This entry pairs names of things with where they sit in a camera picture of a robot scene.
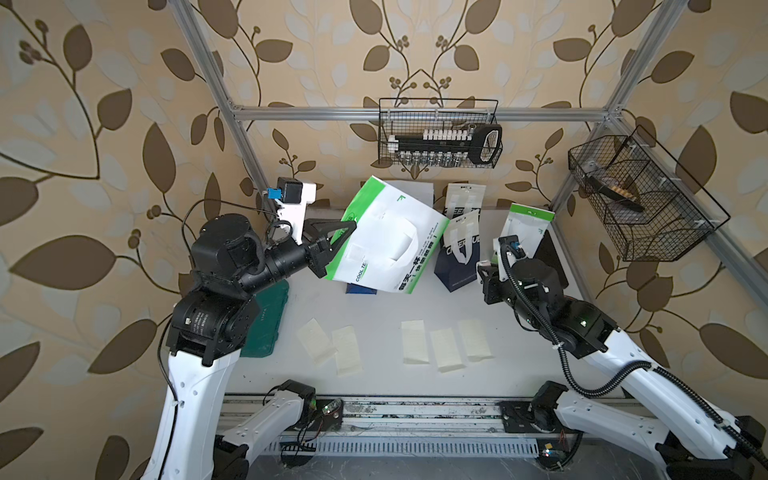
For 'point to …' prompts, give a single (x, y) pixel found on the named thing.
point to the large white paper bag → (421, 190)
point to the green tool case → (261, 339)
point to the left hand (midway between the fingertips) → (347, 221)
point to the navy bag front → (459, 251)
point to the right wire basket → (650, 207)
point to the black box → (548, 253)
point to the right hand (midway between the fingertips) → (483, 268)
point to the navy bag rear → (462, 199)
